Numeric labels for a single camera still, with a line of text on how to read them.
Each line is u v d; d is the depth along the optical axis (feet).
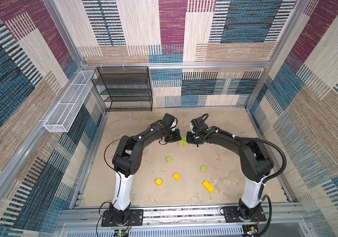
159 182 2.72
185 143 2.86
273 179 1.65
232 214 2.42
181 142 3.18
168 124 2.60
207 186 2.71
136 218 2.39
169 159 3.03
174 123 2.70
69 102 2.55
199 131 2.40
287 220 2.40
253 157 1.65
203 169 2.92
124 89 3.56
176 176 2.85
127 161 1.79
